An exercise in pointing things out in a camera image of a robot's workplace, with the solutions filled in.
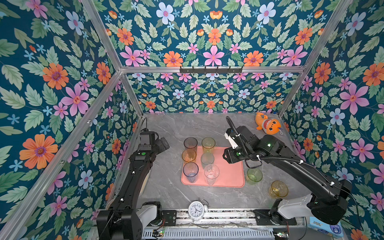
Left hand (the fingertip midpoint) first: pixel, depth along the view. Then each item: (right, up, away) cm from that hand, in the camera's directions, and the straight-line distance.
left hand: (161, 142), depth 83 cm
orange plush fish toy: (+71, +9, +19) cm, 74 cm away
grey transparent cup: (+16, -1, +10) cm, 18 cm away
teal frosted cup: (+26, -11, +7) cm, 29 cm away
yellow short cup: (+65, -26, -1) cm, 70 cm away
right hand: (+35, -3, -12) cm, 38 cm away
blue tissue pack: (+82, -37, -18) cm, 92 cm away
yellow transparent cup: (+15, -8, +7) cm, 19 cm away
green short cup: (+54, -19, +3) cm, 57 cm away
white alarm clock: (+21, -32, -9) cm, 39 cm away
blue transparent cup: (+16, -16, +1) cm, 23 cm away
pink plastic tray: (+40, -20, +5) cm, 45 cm away
